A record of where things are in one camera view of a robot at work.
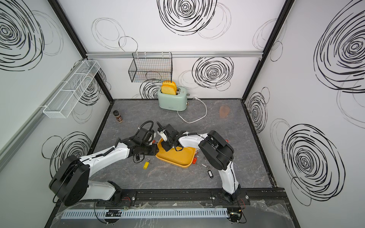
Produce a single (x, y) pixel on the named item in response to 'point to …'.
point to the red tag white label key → (154, 141)
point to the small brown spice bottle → (116, 113)
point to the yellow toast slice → (168, 88)
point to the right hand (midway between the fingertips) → (164, 144)
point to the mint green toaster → (177, 102)
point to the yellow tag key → (147, 164)
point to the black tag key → (210, 173)
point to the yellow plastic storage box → (185, 158)
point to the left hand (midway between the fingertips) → (157, 150)
